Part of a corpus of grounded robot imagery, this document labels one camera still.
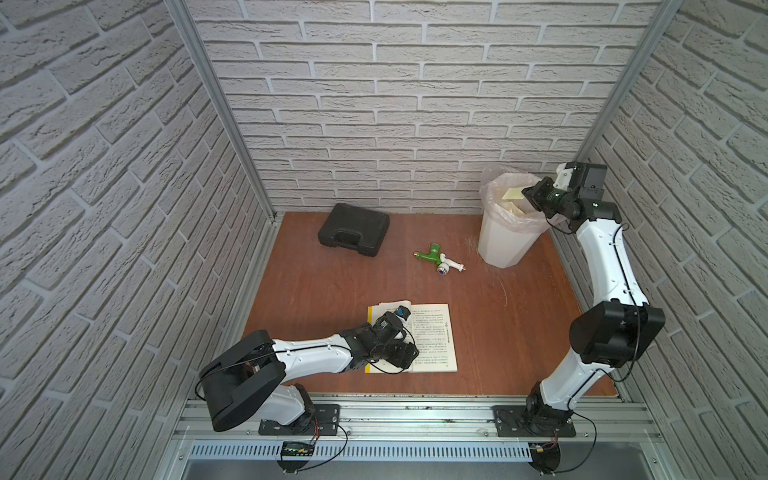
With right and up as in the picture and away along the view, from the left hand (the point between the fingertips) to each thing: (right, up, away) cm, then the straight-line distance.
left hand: (405, 339), depth 85 cm
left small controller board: (-27, -22, -14) cm, 38 cm away
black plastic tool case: (-18, +33, +22) cm, 44 cm away
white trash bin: (+33, +26, +13) cm, 44 cm away
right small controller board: (+34, -24, -14) cm, 44 cm away
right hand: (+34, +44, -4) cm, 56 cm away
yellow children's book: (+7, +2, +5) cm, 9 cm away
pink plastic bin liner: (+29, +39, 0) cm, 49 cm away
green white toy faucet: (+14, +21, +18) cm, 31 cm away
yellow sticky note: (+32, +43, 0) cm, 53 cm away
